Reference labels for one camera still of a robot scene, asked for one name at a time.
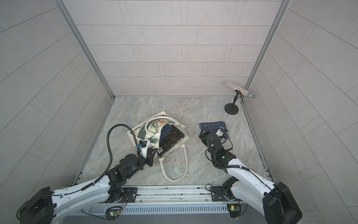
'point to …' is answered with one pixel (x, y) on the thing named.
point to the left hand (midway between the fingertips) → (160, 148)
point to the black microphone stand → (232, 108)
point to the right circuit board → (235, 210)
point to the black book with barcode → (173, 136)
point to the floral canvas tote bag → (174, 162)
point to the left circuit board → (112, 213)
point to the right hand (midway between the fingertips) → (203, 133)
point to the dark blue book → (212, 126)
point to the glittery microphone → (250, 95)
